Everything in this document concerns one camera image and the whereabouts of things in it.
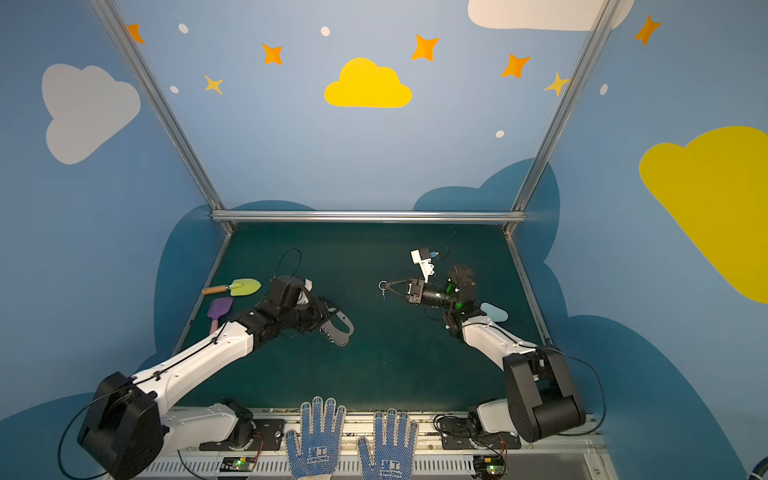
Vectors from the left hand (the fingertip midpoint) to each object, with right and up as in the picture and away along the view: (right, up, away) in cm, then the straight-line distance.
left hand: (341, 311), depth 81 cm
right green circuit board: (+38, -36, -9) cm, 53 cm away
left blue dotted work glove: (-4, -29, -6) cm, 30 cm away
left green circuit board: (-24, -35, -10) cm, 43 cm away
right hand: (+13, +8, -5) cm, 16 cm away
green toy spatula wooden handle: (-39, +4, +20) cm, 45 cm away
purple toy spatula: (-43, -2, +15) cm, 45 cm away
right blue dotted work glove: (+14, -34, -9) cm, 38 cm away
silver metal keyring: (+12, +7, -5) cm, 14 cm away
